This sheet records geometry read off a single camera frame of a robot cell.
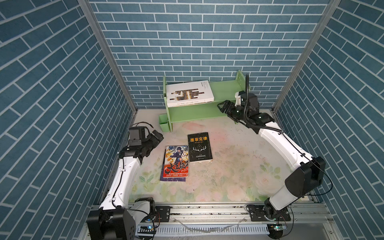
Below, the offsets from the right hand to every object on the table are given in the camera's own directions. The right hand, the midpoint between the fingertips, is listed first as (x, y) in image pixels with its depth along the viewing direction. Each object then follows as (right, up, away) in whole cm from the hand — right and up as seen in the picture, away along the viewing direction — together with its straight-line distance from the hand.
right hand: (219, 106), depth 79 cm
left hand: (-33, -18, +2) cm, 37 cm away
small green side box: (-35, -9, +24) cm, 44 cm away
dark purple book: (-27, -41, +6) cm, 50 cm away
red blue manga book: (-25, -33, +10) cm, 42 cm away
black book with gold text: (-11, -26, +17) cm, 33 cm away
